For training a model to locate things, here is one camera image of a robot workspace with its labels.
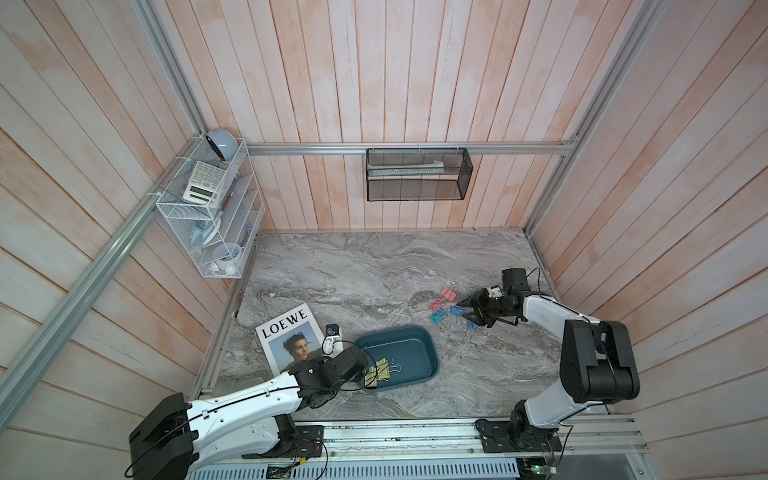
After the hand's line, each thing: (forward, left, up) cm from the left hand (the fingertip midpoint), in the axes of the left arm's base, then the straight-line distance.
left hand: (346, 362), depth 83 cm
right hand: (+18, -35, +2) cm, 39 cm away
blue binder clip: (+19, -35, -3) cm, 39 cm away
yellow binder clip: (-1, -11, -2) cm, 11 cm away
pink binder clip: (+25, -33, -3) cm, 42 cm away
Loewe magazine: (+8, +16, -1) cm, 18 cm away
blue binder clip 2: (+10, -37, +4) cm, 38 cm away
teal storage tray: (+6, -20, -3) cm, 21 cm away
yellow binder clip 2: (-4, -7, -2) cm, 9 cm away
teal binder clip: (+16, -29, -2) cm, 33 cm away
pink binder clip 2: (+21, -29, -3) cm, 36 cm away
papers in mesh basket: (+48, -16, +31) cm, 59 cm away
